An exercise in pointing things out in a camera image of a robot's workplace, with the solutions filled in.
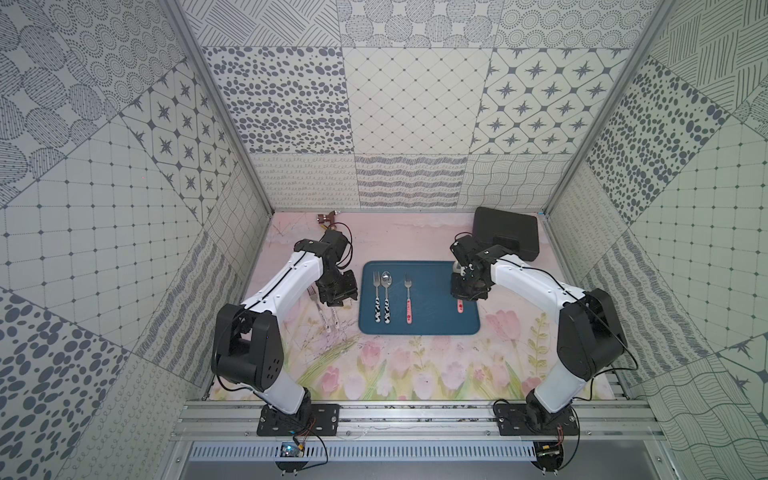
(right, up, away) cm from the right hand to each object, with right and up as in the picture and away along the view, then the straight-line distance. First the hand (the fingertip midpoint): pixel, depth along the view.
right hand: (459, 298), depth 88 cm
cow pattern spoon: (-22, +4, +10) cm, 25 cm away
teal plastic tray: (-14, -1, +7) cm, 16 cm away
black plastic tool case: (+16, +24, +23) cm, 37 cm away
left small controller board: (-45, -34, -17) cm, 59 cm away
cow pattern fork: (-26, +3, +11) cm, 28 cm away
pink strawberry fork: (-15, -4, +5) cm, 16 cm away
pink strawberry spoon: (0, -2, -1) cm, 2 cm away
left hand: (-32, +2, -4) cm, 32 cm away
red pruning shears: (-46, +26, +29) cm, 60 cm away
